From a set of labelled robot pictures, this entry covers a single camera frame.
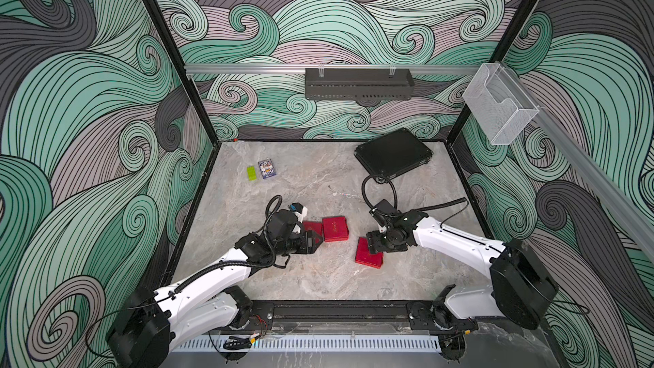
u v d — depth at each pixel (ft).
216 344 2.28
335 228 2.89
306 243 2.25
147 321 1.27
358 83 3.14
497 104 2.63
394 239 2.08
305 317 2.44
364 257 2.68
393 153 3.68
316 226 2.87
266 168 3.54
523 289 1.33
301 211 2.43
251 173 3.49
